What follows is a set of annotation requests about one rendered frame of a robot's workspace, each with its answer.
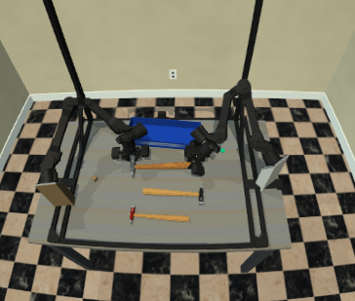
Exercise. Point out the hammer with wooden handle and red head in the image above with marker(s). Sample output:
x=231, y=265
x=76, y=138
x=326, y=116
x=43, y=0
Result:
x=157, y=216

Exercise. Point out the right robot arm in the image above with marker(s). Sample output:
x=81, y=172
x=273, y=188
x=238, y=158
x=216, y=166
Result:
x=48, y=166

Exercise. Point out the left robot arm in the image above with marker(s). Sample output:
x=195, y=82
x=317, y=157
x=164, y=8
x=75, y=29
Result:
x=218, y=137

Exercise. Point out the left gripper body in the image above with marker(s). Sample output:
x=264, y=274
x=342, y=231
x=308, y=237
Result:
x=197, y=167

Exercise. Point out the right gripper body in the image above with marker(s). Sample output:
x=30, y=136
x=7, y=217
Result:
x=143, y=150

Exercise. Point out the blue bin with label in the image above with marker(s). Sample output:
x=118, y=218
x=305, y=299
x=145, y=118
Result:
x=165, y=133

